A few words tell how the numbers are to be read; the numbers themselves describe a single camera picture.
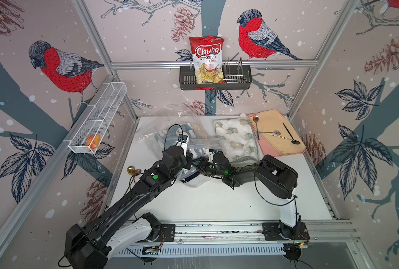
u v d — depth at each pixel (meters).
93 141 0.65
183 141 0.64
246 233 0.74
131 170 0.92
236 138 1.02
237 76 0.95
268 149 1.01
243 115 1.18
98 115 0.79
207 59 0.81
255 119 1.18
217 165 0.74
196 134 1.04
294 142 1.05
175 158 0.54
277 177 0.52
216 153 0.79
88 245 0.38
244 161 0.90
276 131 1.11
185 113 1.22
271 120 1.18
